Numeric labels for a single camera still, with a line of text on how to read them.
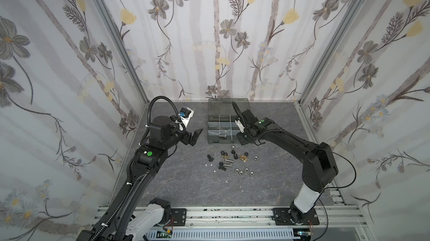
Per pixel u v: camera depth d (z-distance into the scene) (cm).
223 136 101
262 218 76
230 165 88
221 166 88
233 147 96
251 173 87
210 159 92
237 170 88
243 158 93
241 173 86
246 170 88
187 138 62
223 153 95
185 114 58
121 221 40
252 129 64
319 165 47
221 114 128
